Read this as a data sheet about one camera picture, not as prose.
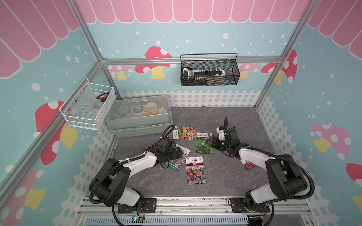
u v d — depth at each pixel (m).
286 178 0.44
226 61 0.89
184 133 1.05
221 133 0.83
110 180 0.48
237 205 0.74
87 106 0.76
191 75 0.87
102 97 0.78
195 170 0.87
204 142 0.97
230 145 0.71
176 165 0.88
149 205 0.74
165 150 0.70
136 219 0.72
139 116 0.96
